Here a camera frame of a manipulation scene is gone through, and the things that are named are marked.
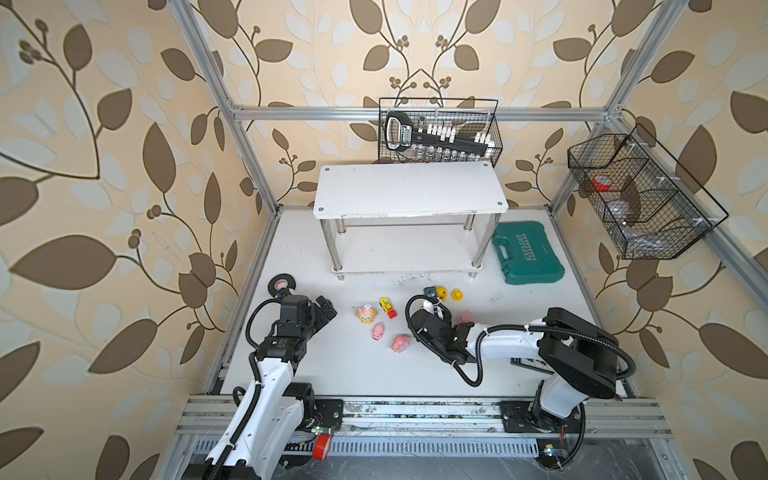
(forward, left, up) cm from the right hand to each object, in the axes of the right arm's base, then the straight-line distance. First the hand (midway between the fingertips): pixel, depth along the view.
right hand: (422, 316), depth 90 cm
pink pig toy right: (0, -14, -1) cm, 14 cm away
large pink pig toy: (-9, +7, +3) cm, 12 cm away
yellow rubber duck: (+7, -12, 0) cm, 14 cm away
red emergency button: (-32, +26, +2) cm, 41 cm away
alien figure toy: (0, -1, +15) cm, 15 cm away
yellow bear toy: (+7, -7, +1) cm, 10 cm away
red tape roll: (+22, -50, +31) cm, 62 cm away
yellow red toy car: (+4, +11, -1) cm, 11 cm away
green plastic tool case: (+20, -37, +2) cm, 43 cm away
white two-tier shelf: (+12, +4, +31) cm, 33 cm away
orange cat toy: (-1, +17, +3) cm, 17 cm away
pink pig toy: (-4, +13, -1) cm, 14 cm away
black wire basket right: (+13, -57, +30) cm, 66 cm away
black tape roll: (+13, +49, 0) cm, 51 cm away
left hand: (0, +31, +7) cm, 31 cm away
